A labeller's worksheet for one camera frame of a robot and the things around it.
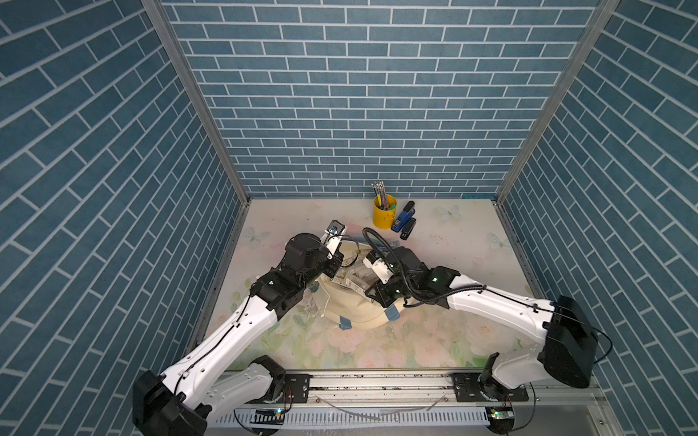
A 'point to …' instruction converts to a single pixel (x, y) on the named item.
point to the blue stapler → (407, 212)
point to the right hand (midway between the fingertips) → (370, 292)
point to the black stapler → (407, 228)
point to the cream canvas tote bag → (347, 304)
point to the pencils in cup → (381, 194)
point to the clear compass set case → (358, 279)
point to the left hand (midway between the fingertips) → (346, 243)
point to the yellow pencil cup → (383, 212)
